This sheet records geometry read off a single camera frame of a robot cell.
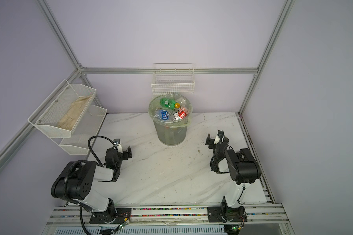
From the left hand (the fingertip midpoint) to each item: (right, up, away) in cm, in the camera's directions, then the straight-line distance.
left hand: (121, 147), depth 94 cm
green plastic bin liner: (+23, +27, -4) cm, 36 cm away
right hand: (+62, +9, 0) cm, 63 cm away
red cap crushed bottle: (+40, +21, -14) cm, 47 cm away
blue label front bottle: (+29, +21, -12) cm, 37 cm away
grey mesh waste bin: (+32, +10, -4) cm, 34 cm away
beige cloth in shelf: (-20, +25, -12) cm, 34 cm away
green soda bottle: (+33, +28, -8) cm, 43 cm away
